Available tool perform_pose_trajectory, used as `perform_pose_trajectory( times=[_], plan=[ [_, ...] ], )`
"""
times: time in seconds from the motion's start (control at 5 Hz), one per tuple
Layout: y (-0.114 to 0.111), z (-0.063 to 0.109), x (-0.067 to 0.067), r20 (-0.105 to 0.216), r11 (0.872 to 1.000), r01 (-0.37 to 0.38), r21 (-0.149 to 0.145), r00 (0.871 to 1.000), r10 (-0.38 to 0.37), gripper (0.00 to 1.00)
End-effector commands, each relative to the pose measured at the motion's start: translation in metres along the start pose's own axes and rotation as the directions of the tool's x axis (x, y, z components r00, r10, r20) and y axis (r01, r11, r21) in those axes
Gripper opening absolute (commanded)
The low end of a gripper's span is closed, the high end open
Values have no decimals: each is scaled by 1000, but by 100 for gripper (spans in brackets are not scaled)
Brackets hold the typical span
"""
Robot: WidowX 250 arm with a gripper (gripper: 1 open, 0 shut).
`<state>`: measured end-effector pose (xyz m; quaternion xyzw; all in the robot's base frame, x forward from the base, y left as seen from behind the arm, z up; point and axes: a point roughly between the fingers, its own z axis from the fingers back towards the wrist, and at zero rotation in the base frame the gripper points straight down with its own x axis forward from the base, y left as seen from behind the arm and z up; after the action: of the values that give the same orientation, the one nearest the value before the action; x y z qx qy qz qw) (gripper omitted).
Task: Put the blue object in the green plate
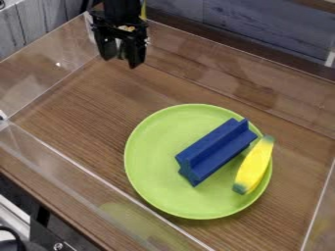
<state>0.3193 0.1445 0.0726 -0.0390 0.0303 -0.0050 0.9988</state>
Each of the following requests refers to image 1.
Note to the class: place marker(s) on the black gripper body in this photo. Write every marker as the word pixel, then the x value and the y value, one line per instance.
pixel 117 18

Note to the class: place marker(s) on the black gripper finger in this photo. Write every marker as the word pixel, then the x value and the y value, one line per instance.
pixel 132 49
pixel 106 45

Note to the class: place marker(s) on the blue block object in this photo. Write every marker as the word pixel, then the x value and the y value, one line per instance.
pixel 206 154

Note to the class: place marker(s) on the green round plate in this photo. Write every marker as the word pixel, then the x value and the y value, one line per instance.
pixel 158 137

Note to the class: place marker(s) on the yellow printed can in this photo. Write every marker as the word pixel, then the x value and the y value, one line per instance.
pixel 142 13

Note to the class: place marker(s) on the yellow toy banana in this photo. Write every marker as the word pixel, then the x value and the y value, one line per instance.
pixel 253 166

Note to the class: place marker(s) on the clear acrylic enclosure wall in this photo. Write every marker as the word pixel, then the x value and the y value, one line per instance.
pixel 72 106

